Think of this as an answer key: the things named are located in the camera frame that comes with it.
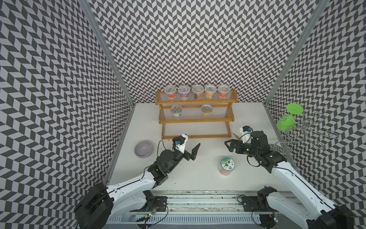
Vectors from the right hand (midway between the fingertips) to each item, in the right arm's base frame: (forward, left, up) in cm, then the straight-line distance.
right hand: (231, 146), depth 80 cm
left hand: (0, +22, +6) cm, 23 cm away
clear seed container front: (+20, +32, +7) cm, 38 cm away
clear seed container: (+23, +26, +21) cm, 41 cm away
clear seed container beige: (+21, +13, +7) cm, 26 cm away
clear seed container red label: (+23, +34, +21) cm, 46 cm away
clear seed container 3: (+24, +12, +20) cm, 34 cm away
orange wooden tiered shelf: (+20, +22, +7) cm, 31 cm away
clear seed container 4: (+23, +4, +21) cm, 32 cm away
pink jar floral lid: (-10, +3, -5) cm, 11 cm away
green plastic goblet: (+9, -30, +10) cm, 33 cm away
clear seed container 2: (+24, +18, +21) cm, 37 cm away
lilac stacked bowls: (+3, +53, -8) cm, 54 cm away
